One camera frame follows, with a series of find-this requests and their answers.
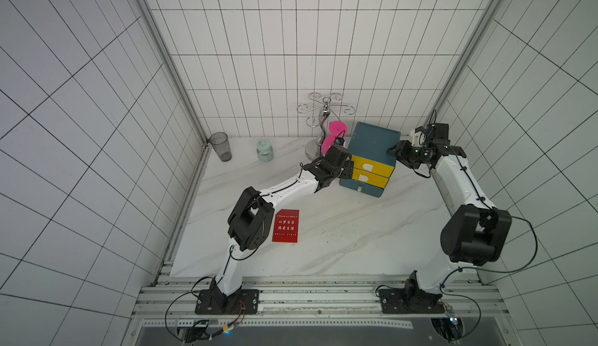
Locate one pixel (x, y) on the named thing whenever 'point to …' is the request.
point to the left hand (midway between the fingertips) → (341, 167)
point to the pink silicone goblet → (335, 128)
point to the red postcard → (286, 226)
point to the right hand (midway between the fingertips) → (395, 149)
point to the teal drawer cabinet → (376, 143)
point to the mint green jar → (265, 151)
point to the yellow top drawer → (372, 167)
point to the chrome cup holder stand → (324, 115)
